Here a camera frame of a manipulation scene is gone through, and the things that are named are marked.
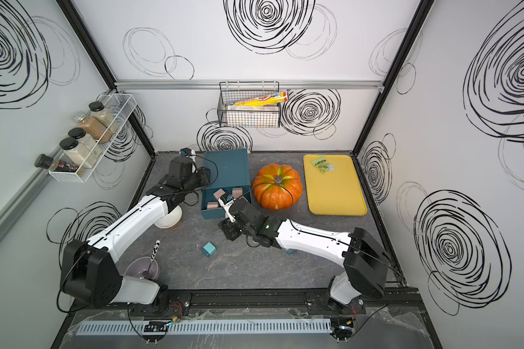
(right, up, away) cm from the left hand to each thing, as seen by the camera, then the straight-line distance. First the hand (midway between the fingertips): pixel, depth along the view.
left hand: (207, 171), depth 85 cm
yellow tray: (+56, -7, +21) cm, 61 cm away
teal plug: (+1, -30, -1) cm, 30 cm away
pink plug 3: (+5, -8, -2) cm, 10 cm away
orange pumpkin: (+28, -7, +6) cm, 29 cm away
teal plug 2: (+33, -31, -1) cm, 45 cm away
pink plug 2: (+3, -12, -5) cm, 14 cm away
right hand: (+8, -18, -9) cm, 21 cm away
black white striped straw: (-16, -26, -9) cm, 32 cm away
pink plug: (+12, -8, -2) cm, 15 cm away
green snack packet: (+54, +4, +30) cm, 62 cm away
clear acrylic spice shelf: (-42, +31, +14) cm, 54 cm away
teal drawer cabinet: (+7, 0, -1) cm, 7 cm away
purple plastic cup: (-22, -35, -6) cm, 42 cm away
